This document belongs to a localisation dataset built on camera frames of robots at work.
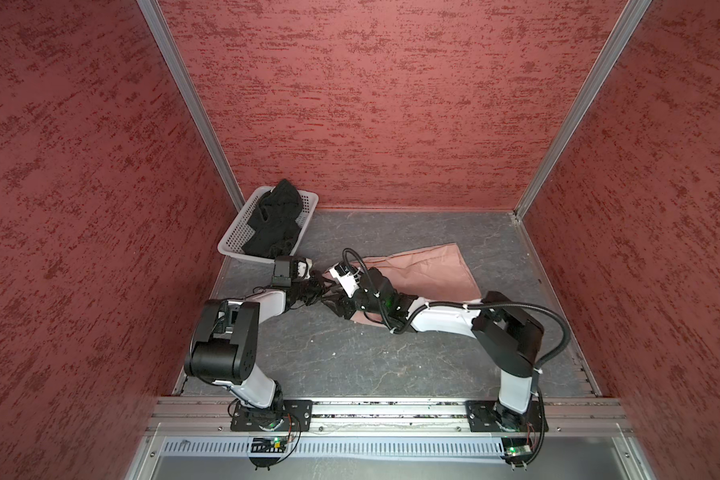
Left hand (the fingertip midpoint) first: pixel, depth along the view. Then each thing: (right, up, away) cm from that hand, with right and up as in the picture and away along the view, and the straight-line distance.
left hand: (336, 287), depth 92 cm
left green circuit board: (-14, -35, -21) cm, 43 cm away
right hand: (-2, -2, -11) cm, 11 cm away
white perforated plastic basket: (-37, +18, +13) cm, 43 cm away
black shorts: (-24, +20, +12) cm, 33 cm away
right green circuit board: (+46, -36, -22) cm, 62 cm away
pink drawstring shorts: (+34, +4, +9) cm, 36 cm away
